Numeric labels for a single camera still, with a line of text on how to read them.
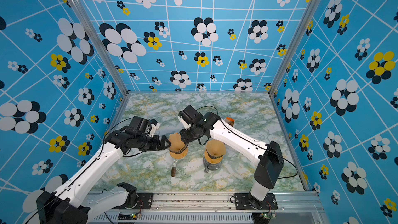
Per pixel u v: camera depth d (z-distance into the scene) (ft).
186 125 2.21
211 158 2.53
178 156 2.52
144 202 2.41
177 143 2.58
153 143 2.21
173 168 2.52
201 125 1.70
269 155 1.41
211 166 2.64
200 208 2.38
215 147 2.49
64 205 1.25
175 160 2.54
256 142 1.48
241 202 2.37
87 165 1.47
